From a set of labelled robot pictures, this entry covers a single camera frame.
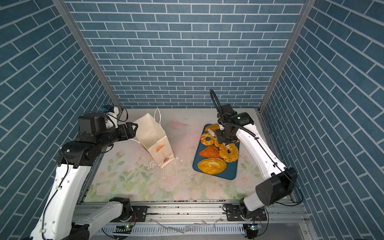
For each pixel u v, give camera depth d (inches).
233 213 29.0
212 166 33.2
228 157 35.0
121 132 22.4
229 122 20.9
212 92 24.5
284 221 28.5
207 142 38.8
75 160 16.0
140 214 29.0
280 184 15.8
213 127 41.0
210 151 36.0
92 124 17.5
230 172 34.1
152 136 37.7
